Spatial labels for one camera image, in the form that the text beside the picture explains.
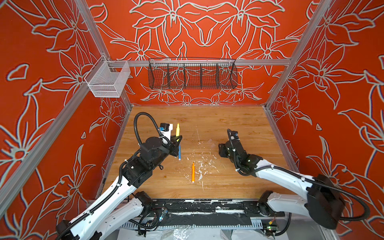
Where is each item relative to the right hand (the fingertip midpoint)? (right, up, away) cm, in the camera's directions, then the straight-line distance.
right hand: (219, 144), depth 84 cm
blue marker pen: (-23, -7, +9) cm, 26 cm away
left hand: (-21, +7, -16) cm, 28 cm away
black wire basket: (-15, +46, +14) cm, 50 cm away
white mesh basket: (-70, +41, +11) cm, 82 cm away
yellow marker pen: (-22, +10, -18) cm, 30 cm away
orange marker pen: (-15, -16, 0) cm, 22 cm away
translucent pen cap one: (-3, 0, +14) cm, 15 cm away
